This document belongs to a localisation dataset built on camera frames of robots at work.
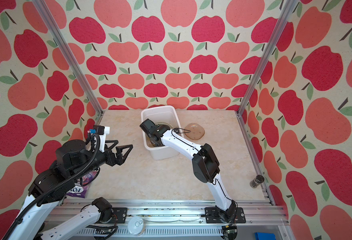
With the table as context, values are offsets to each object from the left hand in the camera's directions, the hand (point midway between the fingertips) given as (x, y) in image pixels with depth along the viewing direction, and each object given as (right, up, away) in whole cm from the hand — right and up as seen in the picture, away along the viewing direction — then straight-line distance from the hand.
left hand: (127, 145), depth 59 cm
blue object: (+60, -43, +8) cm, 74 cm away
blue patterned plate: (+10, +5, +6) cm, 13 cm away
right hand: (+9, +5, +31) cm, 33 cm away
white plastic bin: (+13, +15, +43) cm, 47 cm away
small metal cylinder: (+62, -23, +20) cm, 69 cm away
